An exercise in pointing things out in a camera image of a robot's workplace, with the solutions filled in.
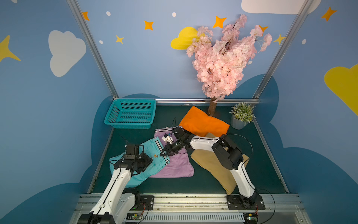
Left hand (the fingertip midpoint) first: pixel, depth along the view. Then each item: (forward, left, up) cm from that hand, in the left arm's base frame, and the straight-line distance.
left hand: (151, 159), depth 84 cm
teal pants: (+7, +1, -2) cm, 7 cm away
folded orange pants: (+33, -32, -6) cm, 47 cm away
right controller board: (-28, -56, -8) cm, 63 cm away
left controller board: (-29, +6, -7) cm, 30 cm away
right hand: (+4, -6, -1) cm, 8 cm away
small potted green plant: (+30, -60, +10) cm, 68 cm away
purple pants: (-2, -18, -5) cm, 19 cm away
